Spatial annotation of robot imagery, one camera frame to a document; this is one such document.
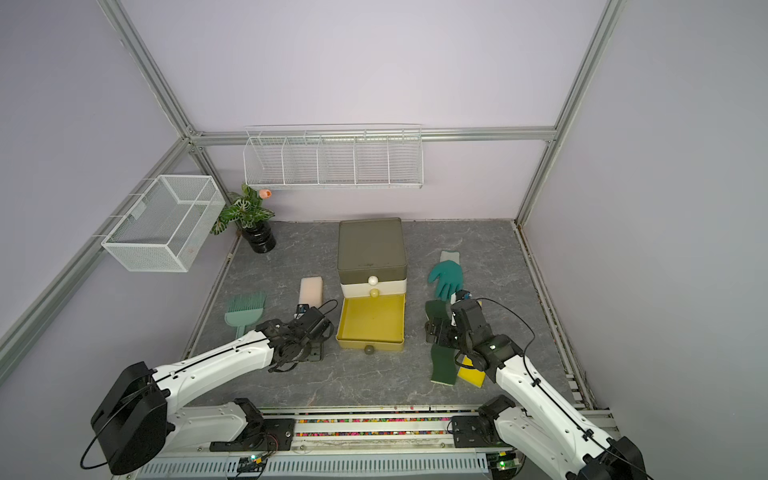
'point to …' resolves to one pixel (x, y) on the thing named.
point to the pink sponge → (311, 291)
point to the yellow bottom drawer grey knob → (372, 323)
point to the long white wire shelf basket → (334, 156)
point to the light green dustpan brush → (244, 310)
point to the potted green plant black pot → (252, 219)
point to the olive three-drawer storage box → (372, 267)
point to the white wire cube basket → (164, 230)
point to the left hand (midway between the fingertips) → (309, 352)
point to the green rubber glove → (448, 275)
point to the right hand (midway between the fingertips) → (439, 324)
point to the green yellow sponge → (443, 362)
